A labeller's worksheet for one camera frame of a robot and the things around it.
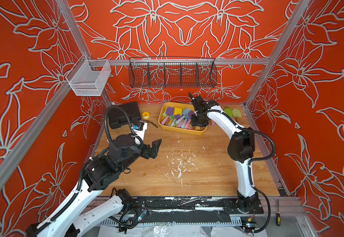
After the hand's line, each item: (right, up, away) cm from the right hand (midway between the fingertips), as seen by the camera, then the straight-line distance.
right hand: (195, 122), depth 94 cm
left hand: (-24, -5, -32) cm, 40 cm away
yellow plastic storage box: (-15, -2, +10) cm, 18 cm away
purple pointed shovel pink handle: (-17, +8, +17) cm, 25 cm away
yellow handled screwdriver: (+36, -46, -25) cm, 63 cm away
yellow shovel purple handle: (-11, +7, +16) cm, 20 cm away
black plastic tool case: (-54, +3, +9) cm, 55 cm away
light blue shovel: (-5, +7, +14) cm, 16 cm away
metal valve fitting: (-31, 0, +13) cm, 34 cm away
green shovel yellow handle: (+30, +9, +22) cm, 38 cm away
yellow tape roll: (-35, +5, +16) cm, 39 cm away
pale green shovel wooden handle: (+36, +7, +20) cm, 42 cm away
